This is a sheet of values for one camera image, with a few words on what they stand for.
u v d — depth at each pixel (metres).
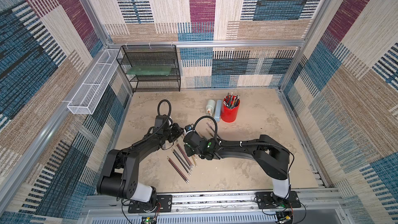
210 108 1.02
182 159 0.87
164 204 0.73
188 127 0.78
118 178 0.43
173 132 0.80
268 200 0.74
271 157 0.49
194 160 0.87
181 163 0.86
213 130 0.99
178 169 0.83
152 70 0.94
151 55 1.02
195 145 0.66
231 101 0.95
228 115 0.98
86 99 0.92
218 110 1.02
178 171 0.83
